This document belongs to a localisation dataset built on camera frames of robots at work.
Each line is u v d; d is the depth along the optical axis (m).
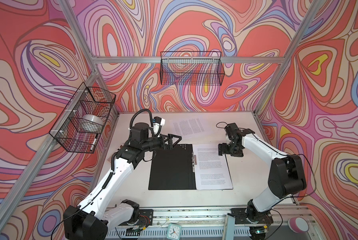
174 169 0.89
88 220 0.37
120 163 0.50
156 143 0.63
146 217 0.73
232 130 0.72
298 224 0.68
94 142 0.70
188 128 1.11
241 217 0.73
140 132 0.54
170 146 0.62
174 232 0.68
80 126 0.72
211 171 0.89
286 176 0.45
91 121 0.69
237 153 0.78
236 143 0.68
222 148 0.80
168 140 0.63
